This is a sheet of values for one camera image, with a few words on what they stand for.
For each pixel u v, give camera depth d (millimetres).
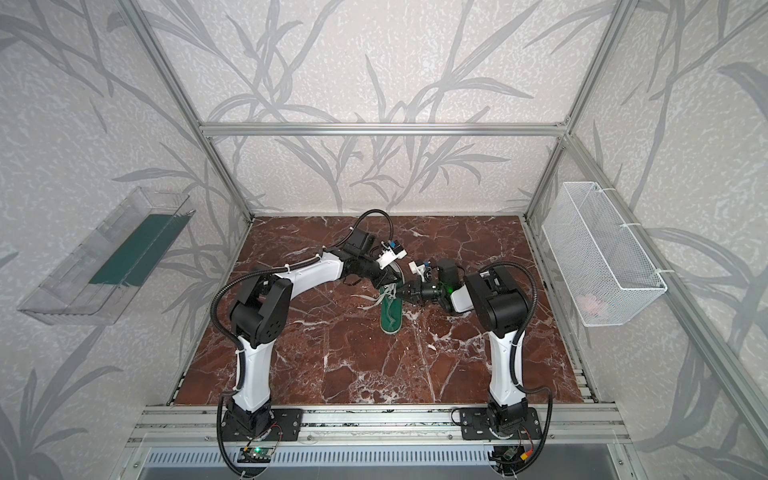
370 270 845
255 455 716
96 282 630
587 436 727
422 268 940
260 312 536
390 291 929
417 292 862
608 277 601
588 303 725
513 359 579
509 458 753
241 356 566
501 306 559
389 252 847
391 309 912
